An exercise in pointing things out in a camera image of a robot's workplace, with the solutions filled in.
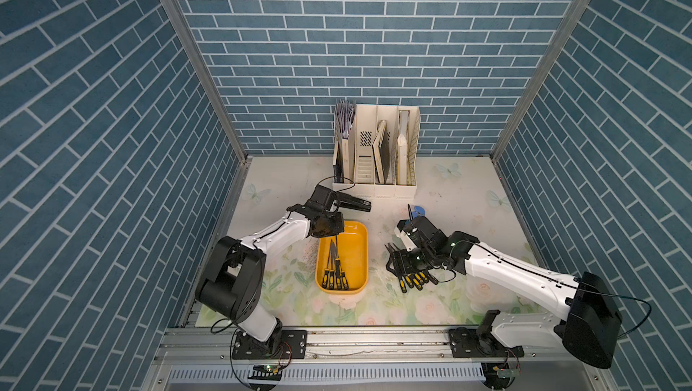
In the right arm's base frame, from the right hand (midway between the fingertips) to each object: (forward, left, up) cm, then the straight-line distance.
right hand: (396, 266), depth 79 cm
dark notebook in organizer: (+32, +21, +6) cm, 39 cm away
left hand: (+13, +16, -2) cm, 21 cm away
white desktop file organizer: (+44, -1, +18) cm, 48 cm away
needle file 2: (+1, +20, -8) cm, 22 cm away
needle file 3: (-1, +18, -4) cm, 18 cm away
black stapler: (+27, +18, -6) cm, 33 cm away
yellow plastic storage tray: (+9, +14, -8) cm, 18 cm away
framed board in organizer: (+39, +6, +9) cm, 41 cm away
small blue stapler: (+25, -9, -8) cm, 28 cm away
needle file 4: (-4, +15, -9) cm, 18 cm away
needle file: (-2, +21, -8) cm, 23 cm away
